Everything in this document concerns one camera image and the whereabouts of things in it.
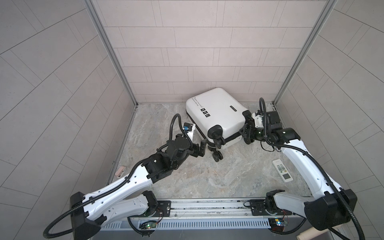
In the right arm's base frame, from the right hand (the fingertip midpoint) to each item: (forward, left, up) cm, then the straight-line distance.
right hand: (243, 131), depth 78 cm
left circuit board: (-36, +49, -16) cm, 63 cm away
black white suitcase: (+9, +12, +2) cm, 16 cm away
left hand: (-7, +22, +7) cm, 24 cm away
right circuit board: (-39, -10, -21) cm, 45 cm away
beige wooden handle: (-43, -21, -17) cm, 50 cm away
